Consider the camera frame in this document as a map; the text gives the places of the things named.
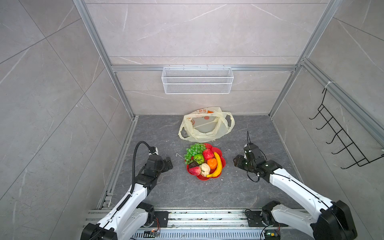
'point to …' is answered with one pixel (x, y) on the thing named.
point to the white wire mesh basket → (197, 80)
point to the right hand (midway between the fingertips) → (235, 159)
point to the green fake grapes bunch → (193, 149)
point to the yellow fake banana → (219, 170)
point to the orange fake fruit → (212, 163)
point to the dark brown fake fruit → (193, 164)
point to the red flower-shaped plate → (215, 150)
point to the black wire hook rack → (323, 112)
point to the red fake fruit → (208, 154)
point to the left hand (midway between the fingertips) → (162, 157)
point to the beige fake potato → (205, 169)
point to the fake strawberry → (195, 170)
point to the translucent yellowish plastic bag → (206, 124)
